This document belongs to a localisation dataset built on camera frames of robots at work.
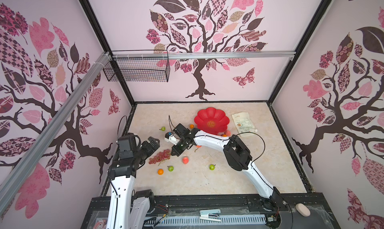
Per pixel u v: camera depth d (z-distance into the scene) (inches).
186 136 29.3
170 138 33.1
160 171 32.8
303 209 27.8
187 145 31.5
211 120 42.8
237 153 23.3
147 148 25.3
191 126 40.7
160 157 34.5
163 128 40.7
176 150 31.3
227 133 39.4
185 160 34.3
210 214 27.5
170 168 33.3
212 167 33.4
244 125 41.8
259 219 27.9
